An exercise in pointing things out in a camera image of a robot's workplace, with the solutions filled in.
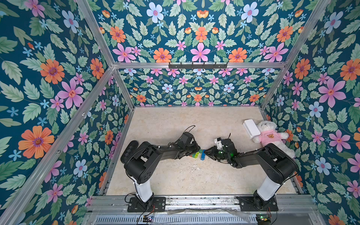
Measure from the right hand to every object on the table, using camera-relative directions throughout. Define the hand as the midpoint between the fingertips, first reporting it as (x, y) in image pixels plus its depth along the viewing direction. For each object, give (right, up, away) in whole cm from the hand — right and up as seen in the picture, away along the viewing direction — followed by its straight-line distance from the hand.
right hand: (204, 152), depth 90 cm
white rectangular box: (+35, +15, +10) cm, 39 cm away
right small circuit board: (+29, -30, -19) cm, 46 cm away
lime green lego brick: (-5, -1, -1) cm, 6 cm away
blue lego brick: (-1, -2, 0) cm, 2 cm away
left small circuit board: (-32, -30, -18) cm, 48 cm away
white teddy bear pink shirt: (+44, +11, +3) cm, 46 cm away
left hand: (-1, +3, +1) cm, 4 cm away
